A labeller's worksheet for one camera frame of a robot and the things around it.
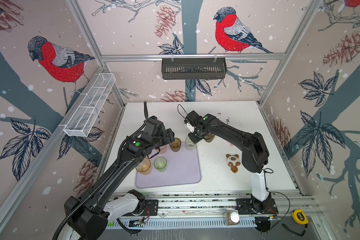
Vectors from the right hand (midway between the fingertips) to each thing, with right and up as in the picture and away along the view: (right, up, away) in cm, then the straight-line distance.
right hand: (193, 139), depth 91 cm
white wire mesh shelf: (-56, +10, -21) cm, 61 cm away
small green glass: (-20, -14, -3) cm, 25 cm away
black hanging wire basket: (+1, +49, +13) cm, 50 cm away
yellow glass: (-29, -15, -5) cm, 33 cm away
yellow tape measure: (+49, -33, -22) cm, 63 cm away
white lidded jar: (+15, -28, -29) cm, 43 cm away
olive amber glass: (-12, -5, +4) cm, 13 cm away
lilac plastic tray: (-6, -16, -3) cm, 17 cm away
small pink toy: (+13, +3, -33) cm, 35 cm away
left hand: (-13, +5, -16) cm, 22 cm away
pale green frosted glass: (-2, -3, +2) cm, 4 cm away
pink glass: (-19, -6, -2) cm, 20 cm away
